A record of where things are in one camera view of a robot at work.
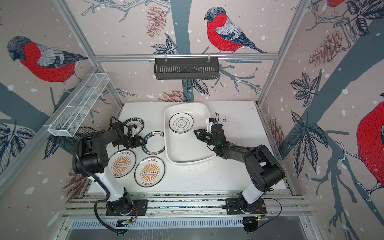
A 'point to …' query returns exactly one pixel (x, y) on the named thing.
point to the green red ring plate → (137, 123)
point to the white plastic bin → (182, 146)
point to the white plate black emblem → (181, 122)
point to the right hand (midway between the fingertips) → (193, 132)
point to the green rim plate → (152, 134)
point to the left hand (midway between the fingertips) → (143, 142)
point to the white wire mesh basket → (77, 108)
